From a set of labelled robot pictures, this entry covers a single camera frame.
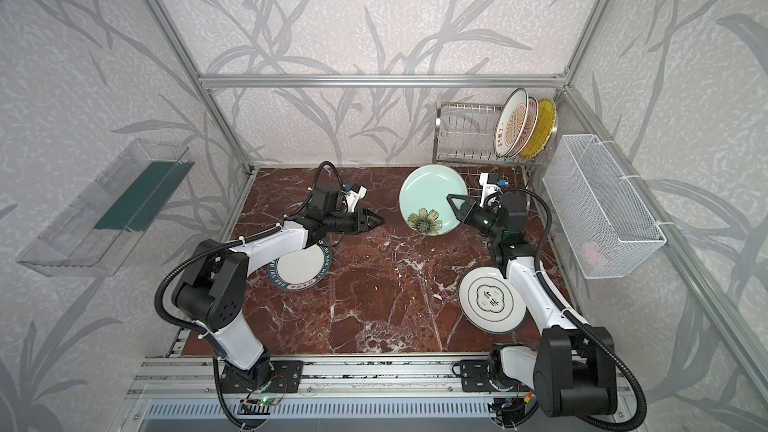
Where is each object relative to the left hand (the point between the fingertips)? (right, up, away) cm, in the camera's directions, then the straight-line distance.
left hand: (384, 215), depth 86 cm
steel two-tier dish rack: (+29, +27, +29) cm, 50 cm away
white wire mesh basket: (+48, -1, -25) cm, 54 cm away
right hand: (+18, +7, -7) cm, 21 cm away
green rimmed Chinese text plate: (-26, -17, +4) cm, 31 cm away
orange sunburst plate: (+38, +28, +3) cm, 47 cm away
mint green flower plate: (+11, +5, -5) cm, 13 cm away
